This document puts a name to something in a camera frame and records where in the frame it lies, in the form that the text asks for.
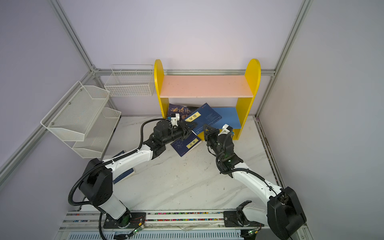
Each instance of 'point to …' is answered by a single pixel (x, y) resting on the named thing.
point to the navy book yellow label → (205, 115)
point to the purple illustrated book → (183, 111)
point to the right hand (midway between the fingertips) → (199, 124)
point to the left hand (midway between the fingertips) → (197, 124)
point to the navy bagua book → (182, 147)
